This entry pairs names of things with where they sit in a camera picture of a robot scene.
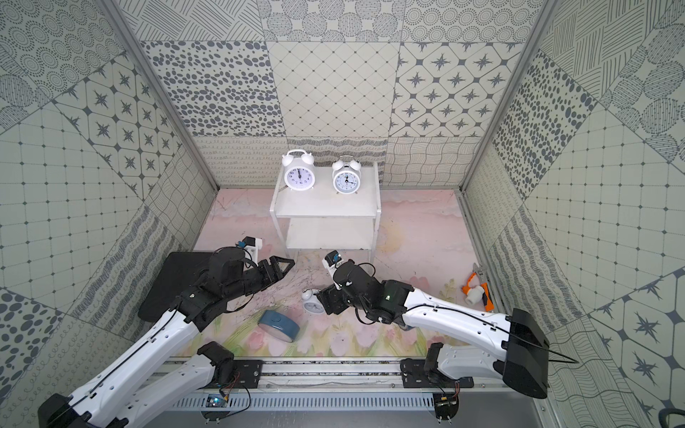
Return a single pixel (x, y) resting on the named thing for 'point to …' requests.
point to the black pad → (178, 272)
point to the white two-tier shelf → (320, 218)
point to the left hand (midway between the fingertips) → (294, 268)
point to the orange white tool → (478, 290)
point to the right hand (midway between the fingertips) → (330, 291)
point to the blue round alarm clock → (279, 325)
